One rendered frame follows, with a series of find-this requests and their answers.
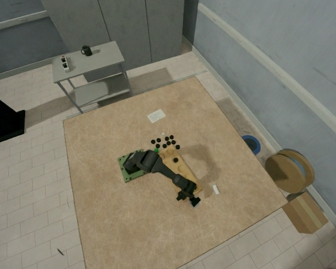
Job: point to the tan tray with round pockets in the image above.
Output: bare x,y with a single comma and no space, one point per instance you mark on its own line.
179,167

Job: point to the white sheet of paper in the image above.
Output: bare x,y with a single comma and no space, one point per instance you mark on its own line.
155,116

